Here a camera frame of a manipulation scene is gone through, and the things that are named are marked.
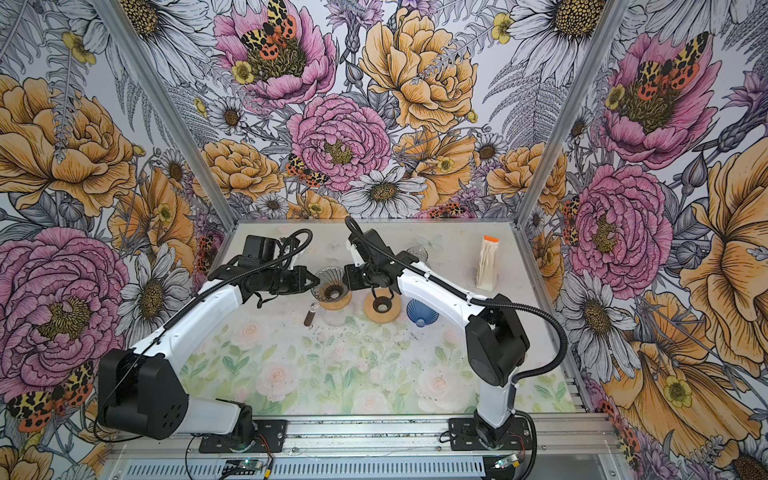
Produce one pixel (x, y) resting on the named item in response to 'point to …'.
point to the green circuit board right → (511, 460)
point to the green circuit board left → (242, 467)
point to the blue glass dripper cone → (421, 314)
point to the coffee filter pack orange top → (487, 277)
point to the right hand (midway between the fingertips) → (349, 286)
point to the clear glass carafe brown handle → (333, 317)
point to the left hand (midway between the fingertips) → (316, 290)
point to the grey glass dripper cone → (331, 287)
